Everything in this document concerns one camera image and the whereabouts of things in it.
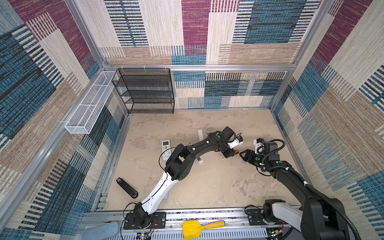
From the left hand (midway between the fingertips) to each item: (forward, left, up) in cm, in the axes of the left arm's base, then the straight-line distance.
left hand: (233, 152), depth 96 cm
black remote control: (-22, +60, -3) cm, 64 cm away
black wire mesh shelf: (+42, +59, +16) cm, 74 cm away
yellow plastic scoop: (-40, +26, -1) cm, 48 cm away
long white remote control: (-5, +21, 0) cm, 22 cm away
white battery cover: (+14, +20, 0) cm, 24 cm away
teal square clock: (-26, +39, +1) cm, 47 cm away
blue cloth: (-40, +66, +2) cm, 78 cm away
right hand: (-7, -3, +6) cm, 9 cm away
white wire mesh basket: (+18, +90, +19) cm, 93 cm away
